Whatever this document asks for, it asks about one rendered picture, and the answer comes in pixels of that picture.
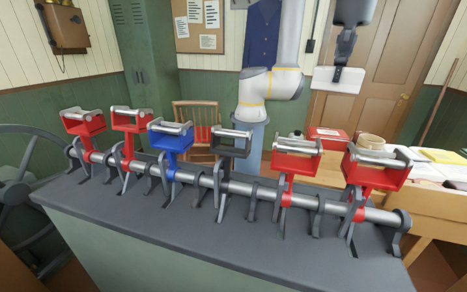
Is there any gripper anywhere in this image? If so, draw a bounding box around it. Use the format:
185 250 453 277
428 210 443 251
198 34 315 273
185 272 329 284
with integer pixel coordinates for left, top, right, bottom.
332 27 359 84

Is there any red lever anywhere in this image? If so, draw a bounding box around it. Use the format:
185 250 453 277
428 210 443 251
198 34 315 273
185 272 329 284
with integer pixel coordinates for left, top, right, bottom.
59 106 109 164
109 105 154 173
270 136 324 209
340 141 415 225

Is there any black lever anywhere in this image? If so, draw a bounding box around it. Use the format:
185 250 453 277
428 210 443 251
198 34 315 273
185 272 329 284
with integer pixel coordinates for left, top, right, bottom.
209 124 255 195

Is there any wooden desk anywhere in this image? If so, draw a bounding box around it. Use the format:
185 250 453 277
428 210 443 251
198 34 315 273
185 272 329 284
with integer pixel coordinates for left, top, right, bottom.
257 145 467 292

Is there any blue lever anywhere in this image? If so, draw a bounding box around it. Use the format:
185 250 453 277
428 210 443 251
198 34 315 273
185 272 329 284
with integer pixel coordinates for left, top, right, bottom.
147 116 195 183

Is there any brown wooden door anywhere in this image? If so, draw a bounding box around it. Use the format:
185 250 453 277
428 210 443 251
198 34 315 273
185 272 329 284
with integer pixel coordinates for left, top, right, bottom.
304 0 462 143

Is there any red box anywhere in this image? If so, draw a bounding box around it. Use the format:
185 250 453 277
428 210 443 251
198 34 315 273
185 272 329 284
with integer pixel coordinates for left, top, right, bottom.
305 125 352 153

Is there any blue hanging coat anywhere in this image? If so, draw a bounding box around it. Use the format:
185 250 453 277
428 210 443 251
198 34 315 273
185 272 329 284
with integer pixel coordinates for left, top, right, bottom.
241 0 283 72

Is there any brown wooden stick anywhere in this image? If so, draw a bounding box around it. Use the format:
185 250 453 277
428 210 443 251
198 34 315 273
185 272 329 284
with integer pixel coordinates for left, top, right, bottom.
417 57 460 147

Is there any yellow book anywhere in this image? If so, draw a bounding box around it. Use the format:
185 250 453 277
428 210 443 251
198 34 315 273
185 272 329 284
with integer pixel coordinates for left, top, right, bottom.
417 147 467 168

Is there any open white book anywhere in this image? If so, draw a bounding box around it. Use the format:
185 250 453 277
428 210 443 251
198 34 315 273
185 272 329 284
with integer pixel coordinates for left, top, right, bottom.
382 143 467 188

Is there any cork notice board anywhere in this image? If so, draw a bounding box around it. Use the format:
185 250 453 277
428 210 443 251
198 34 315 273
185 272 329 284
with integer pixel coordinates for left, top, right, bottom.
170 0 226 55

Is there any wooden chair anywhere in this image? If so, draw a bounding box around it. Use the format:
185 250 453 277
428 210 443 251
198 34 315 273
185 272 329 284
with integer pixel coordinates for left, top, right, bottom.
171 100 222 166

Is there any green metal locker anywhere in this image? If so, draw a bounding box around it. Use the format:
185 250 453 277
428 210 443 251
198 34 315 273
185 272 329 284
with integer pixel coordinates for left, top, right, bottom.
107 0 182 147

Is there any large grey hand wheel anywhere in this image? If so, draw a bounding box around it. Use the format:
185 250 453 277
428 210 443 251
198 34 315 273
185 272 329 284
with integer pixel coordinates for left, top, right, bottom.
0 123 74 253

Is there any silver catch handle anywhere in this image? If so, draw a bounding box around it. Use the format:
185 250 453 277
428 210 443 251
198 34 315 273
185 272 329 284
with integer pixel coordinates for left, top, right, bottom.
109 105 154 119
59 106 104 123
210 124 255 142
346 141 415 171
147 116 194 137
272 136 324 157

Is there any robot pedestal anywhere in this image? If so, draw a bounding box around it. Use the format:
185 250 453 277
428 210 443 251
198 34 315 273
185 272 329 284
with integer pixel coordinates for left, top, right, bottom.
229 113 271 177

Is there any grey lever frame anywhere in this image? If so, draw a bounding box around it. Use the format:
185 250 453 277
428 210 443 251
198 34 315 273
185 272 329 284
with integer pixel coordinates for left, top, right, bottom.
29 139 417 292

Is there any wooden wall telephone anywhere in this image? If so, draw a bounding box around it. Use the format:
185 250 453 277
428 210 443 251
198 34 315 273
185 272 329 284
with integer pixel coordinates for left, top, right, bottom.
33 0 92 74

